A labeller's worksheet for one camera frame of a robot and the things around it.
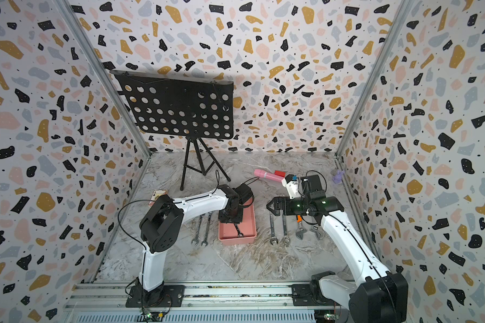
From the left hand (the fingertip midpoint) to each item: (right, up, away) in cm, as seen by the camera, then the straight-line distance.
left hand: (238, 220), depth 92 cm
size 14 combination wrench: (-18, -8, -4) cm, 20 cm away
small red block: (+22, +22, +18) cm, 36 cm away
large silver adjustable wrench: (+37, -4, -1) cm, 37 cm away
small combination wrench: (+1, -6, -2) cm, 6 cm away
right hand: (+16, +9, -13) cm, 23 cm away
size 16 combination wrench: (-14, -8, -4) cm, 17 cm away
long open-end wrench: (+16, -7, -2) cm, 18 cm away
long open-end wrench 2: (+22, -8, -4) cm, 23 cm away
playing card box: (-42, +11, +9) cm, 44 cm away
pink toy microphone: (+12, +21, +18) cm, 30 cm away
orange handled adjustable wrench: (+28, -5, -1) cm, 28 cm away
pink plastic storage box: (-4, -6, -1) cm, 7 cm away
